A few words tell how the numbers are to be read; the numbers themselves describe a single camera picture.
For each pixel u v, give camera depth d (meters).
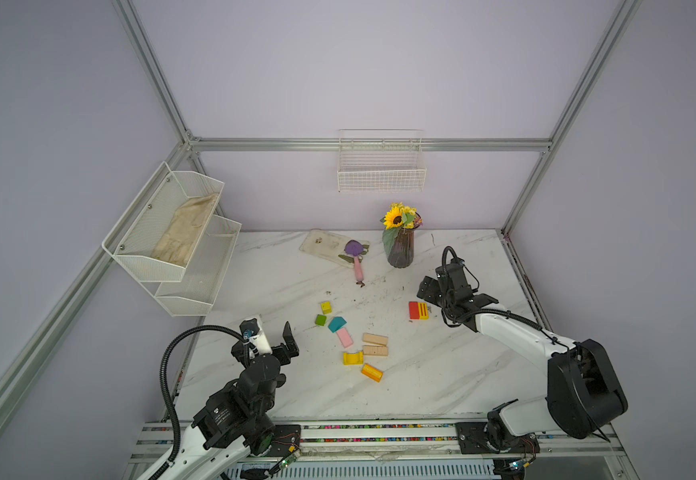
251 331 0.60
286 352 0.66
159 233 0.77
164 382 0.48
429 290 0.82
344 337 0.91
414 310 0.97
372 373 0.84
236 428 0.51
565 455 0.73
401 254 1.08
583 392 0.43
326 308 0.97
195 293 0.90
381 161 0.95
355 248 1.13
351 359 0.86
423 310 0.97
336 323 0.93
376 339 0.91
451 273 0.70
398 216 0.90
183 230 0.80
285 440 0.73
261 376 0.52
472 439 0.73
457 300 0.67
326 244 1.17
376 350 0.88
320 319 0.95
